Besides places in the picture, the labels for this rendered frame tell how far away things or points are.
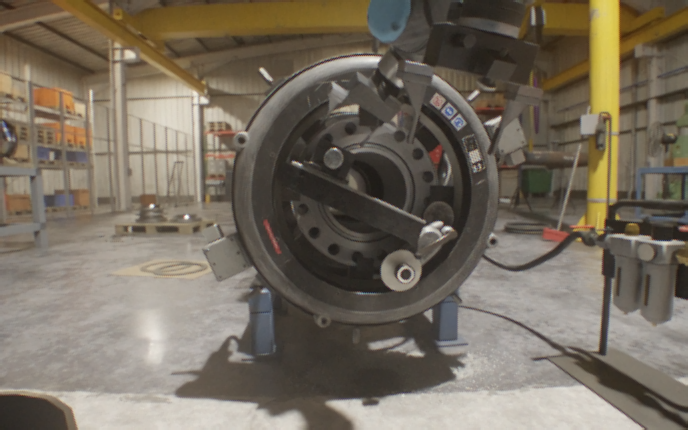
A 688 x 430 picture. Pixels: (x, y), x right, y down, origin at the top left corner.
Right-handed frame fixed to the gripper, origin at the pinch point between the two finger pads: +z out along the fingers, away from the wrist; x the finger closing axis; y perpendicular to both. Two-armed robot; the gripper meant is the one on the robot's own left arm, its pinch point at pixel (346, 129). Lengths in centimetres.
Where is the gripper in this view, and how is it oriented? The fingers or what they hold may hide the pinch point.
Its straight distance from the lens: 89.6
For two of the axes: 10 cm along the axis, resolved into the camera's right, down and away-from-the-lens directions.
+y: -0.9, -7.5, 6.6
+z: -5.9, 5.7, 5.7
